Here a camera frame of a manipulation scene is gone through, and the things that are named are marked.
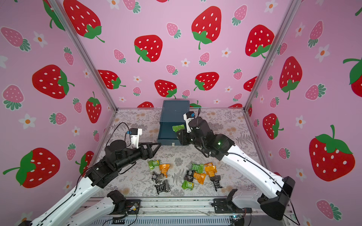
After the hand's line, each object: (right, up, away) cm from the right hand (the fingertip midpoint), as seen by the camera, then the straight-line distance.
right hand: (181, 131), depth 69 cm
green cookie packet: (-3, +2, +1) cm, 3 cm away
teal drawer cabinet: (-6, +10, +19) cm, 23 cm away
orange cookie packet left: (-12, -25, +18) cm, 33 cm away
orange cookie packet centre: (+11, -29, +15) cm, 35 cm away
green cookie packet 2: (-19, -22, +19) cm, 35 cm away
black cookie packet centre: (+4, -28, +14) cm, 32 cm away
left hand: (-11, -6, -2) cm, 13 cm away
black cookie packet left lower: (-10, -33, +11) cm, 36 cm away
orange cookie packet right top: (+18, -25, +19) cm, 36 cm away
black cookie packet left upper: (-14, -29, +13) cm, 35 cm away
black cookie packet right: (+20, -30, +13) cm, 39 cm away
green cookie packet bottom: (+2, -32, +11) cm, 34 cm away
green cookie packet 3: (+11, -25, +19) cm, 33 cm away
